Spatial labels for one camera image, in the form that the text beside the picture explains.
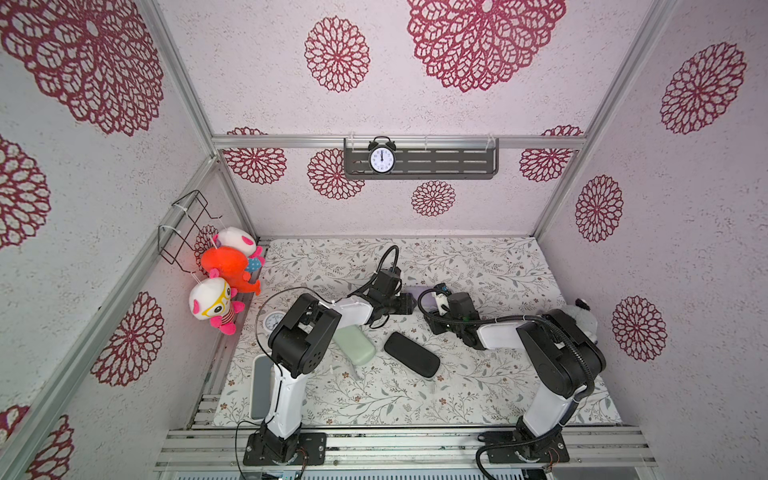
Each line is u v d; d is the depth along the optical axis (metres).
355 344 0.88
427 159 0.94
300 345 0.53
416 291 0.87
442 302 0.87
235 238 0.94
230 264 0.92
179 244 0.76
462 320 0.76
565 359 0.49
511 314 1.00
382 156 0.90
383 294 0.79
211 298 0.80
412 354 0.89
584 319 0.75
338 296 1.02
